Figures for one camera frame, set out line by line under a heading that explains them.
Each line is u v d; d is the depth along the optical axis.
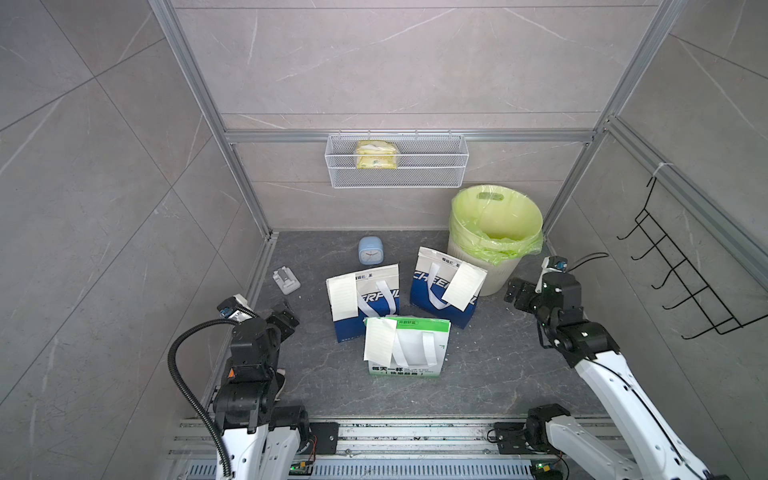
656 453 0.39
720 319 0.58
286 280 1.04
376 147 0.87
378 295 0.81
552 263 0.64
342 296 0.75
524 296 0.67
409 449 0.73
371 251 1.04
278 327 0.53
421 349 0.66
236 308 0.57
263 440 0.45
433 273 0.82
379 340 0.68
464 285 0.79
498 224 0.99
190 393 0.43
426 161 1.01
